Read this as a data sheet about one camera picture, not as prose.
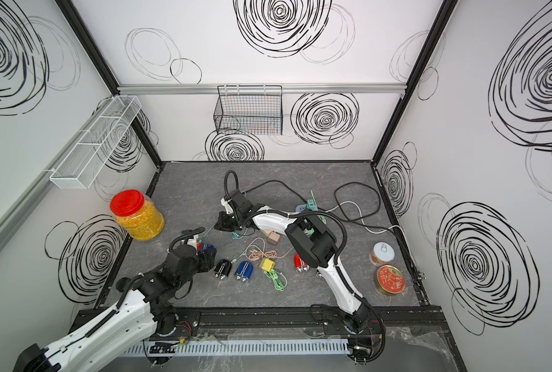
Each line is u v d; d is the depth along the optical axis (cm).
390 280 79
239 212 76
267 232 93
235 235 92
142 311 54
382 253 84
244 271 82
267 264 83
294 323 75
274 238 91
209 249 82
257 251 87
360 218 99
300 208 99
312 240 55
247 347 77
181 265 61
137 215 83
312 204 96
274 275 82
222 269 82
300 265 83
